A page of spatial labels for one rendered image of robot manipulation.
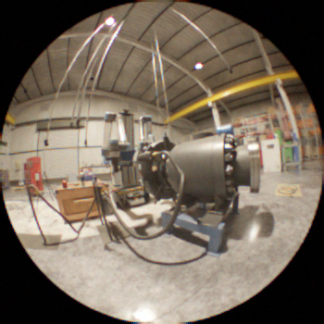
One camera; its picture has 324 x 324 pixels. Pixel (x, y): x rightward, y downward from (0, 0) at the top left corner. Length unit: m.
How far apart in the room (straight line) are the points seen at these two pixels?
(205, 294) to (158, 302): 0.23
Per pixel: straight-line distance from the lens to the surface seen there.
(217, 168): 0.73
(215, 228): 0.75
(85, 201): 1.58
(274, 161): 4.51
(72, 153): 9.60
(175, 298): 0.72
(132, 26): 8.09
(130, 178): 2.11
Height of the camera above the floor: 0.68
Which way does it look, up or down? 1 degrees up
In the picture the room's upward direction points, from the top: 5 degrees counter-clockwise
